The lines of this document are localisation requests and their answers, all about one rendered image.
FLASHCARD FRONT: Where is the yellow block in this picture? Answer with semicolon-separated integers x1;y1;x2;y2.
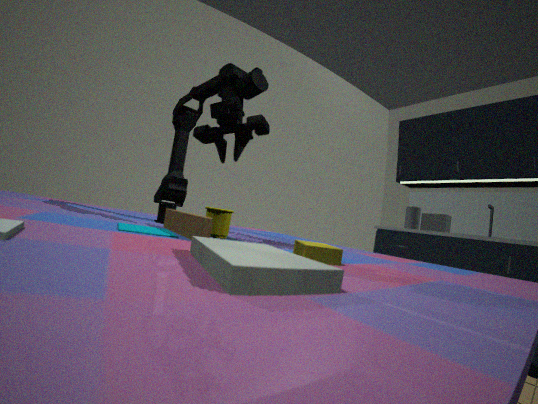
293;240;343;266

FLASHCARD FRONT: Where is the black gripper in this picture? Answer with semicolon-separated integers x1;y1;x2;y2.
193;104;270;164

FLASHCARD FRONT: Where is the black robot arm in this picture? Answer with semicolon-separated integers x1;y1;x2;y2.
154;63;268;224

